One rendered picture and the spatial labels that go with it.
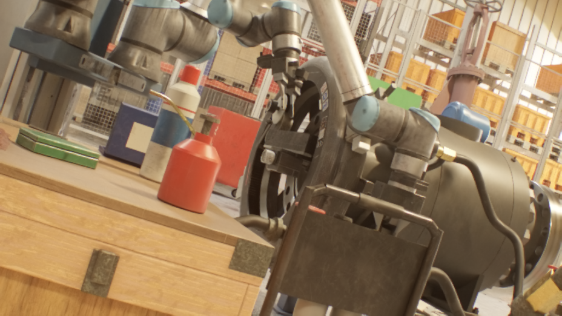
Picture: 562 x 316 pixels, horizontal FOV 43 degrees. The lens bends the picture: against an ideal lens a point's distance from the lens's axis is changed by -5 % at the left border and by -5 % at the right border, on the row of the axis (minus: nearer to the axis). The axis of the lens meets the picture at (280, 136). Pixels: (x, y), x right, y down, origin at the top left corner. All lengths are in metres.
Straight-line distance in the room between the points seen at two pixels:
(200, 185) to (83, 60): 1.02
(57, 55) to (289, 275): 0.82
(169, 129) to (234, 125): 6.45
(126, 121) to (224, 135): 6.25
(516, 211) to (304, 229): 1.18
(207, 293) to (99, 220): 0.18
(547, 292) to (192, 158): 0.57
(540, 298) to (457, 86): 5.97
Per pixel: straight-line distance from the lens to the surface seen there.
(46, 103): 2.41
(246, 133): 7.88
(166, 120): 1.38
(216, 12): 2.24
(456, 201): 2.52
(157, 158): 1.38
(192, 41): 2.51
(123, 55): 2.39
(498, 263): 2.70
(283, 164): 2.34
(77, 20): 2.00
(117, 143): 1.57
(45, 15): 2.00
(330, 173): 2.20
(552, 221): 2.90
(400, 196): 1.90
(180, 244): 0.99
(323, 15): 2.00
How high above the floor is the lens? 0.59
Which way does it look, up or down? 2 degrees up
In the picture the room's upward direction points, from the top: 19 degrees clockwise
